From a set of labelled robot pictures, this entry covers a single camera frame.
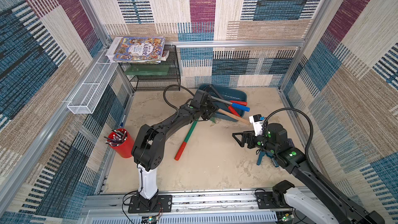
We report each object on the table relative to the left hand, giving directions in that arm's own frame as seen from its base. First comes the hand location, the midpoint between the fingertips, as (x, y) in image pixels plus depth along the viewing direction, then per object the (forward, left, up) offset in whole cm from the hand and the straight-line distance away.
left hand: (220, 108), depth 88 cm
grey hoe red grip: (+9, -13, -6) cm, 17 cm away
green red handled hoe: (-16, +22, -15) cm, 31 cm away
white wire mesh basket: (-6, +62, +17) cm, 65 cm away
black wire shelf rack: (+35, +32, -9) cm, 48 cm away
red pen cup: (-17, +52, -4) cm, 55 cm away
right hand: (-18, -8, +1) cm, 19 cm away
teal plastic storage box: (+24, -9, -14) cm, 30 cm away
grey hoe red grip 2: (+6, -8, -6) cm, 12 cm away
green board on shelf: (+24, +43, +10) cm, 50 cm away
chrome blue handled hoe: (+7, -10, -5) cm, 13 cm away
